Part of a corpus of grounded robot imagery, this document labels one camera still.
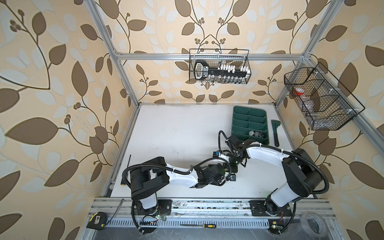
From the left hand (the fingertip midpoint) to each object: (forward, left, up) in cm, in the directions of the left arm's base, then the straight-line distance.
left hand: (222, 169), depth 84 cm
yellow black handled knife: (-26, +10, -3) cm, 28 cm away
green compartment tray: (+31, -21, +3) cm, 38 cm away
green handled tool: (+35, -41, -2) cm, 54 cm away
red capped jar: (+33, -41, +30) cm, 60 cm away
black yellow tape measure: (-26, +60, -1) cm, 65 cm away
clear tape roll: (-24, -41, -2) cm, 48 cm away
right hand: (0, -1, -2) cm, 2 cm away
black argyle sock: (+22, -26, +3) cm, 34 cm away
